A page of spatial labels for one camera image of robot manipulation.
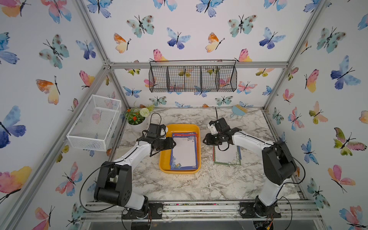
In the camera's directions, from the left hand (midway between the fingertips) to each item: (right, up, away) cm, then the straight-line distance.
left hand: (174, 142), depth 89 cm
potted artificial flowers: (-26, +16, +7) cm, 31 cm away
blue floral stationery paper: (+42, -7, +6) cm, 43 cm away
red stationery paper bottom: (+6, +3, +15) cm, 16 cm away
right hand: (+19, +1, +2) cm, 19 cm away
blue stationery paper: (+6, -9, +4) cm, 11 cm away
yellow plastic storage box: (-7, -8, +4) cm, 11 cm away
